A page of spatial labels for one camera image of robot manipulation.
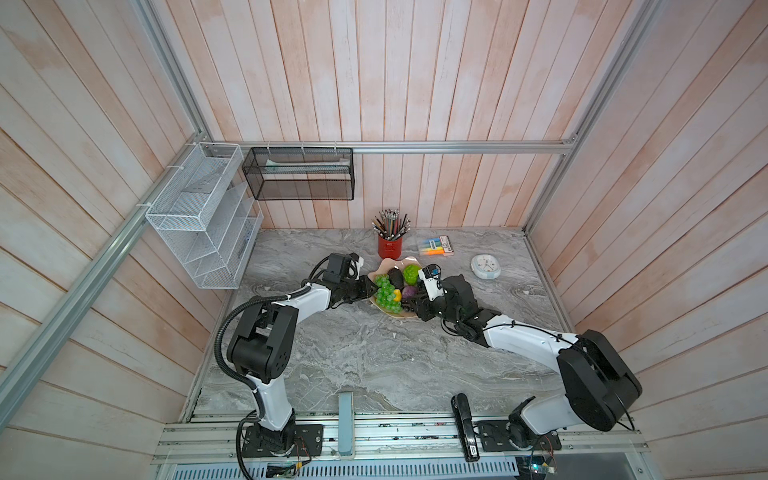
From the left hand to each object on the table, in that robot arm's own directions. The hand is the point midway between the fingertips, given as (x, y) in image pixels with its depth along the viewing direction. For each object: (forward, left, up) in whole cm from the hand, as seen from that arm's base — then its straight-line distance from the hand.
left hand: (377, 292), depth 94 cm
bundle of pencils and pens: (+24, -4, +6) cm, 25 cm away
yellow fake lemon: (0, -7, -2) cm, 7 cm away
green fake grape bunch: (-2, -3, +2) cm, 4 cm away
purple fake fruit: (+2, -11, -2) cm, 11 cm away
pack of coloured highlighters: (+25, -23, -6) cm, 35 cm away
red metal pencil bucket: (+20, -5, -1) cm, 20 cm away
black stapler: (-37, -22, -4) cm, 43 cm away
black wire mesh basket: (+38, +28, +18) cm, 51 cm away
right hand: (-4, -11, +4) cm, 12 cm away
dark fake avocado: (+6, -6, -1) cm, 9 cm away
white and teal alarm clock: (+15, -40, -5) cm, 43 cm away
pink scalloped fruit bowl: (+12, -2, -3) cm, 13 cm away
